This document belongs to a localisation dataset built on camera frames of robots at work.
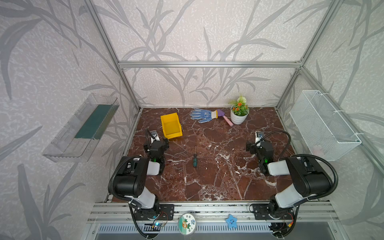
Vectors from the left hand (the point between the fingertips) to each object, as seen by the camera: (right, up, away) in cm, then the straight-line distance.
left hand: (155, 138), depth 93 cm
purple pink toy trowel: (+44, +16, +22) cm, 52 cm away
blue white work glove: (+31, +14, +23) cm, 41 cm away
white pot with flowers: (+55, +17, +7) cm, 58 cm away
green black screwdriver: (+25, -13, -1) cm, 28 cm away
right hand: (+64, -1, +2) cm, 64 cm away
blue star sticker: (+43, -37, -22) cm, 61 cm away
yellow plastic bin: (+7, +7, +16) cm, 19 cm away
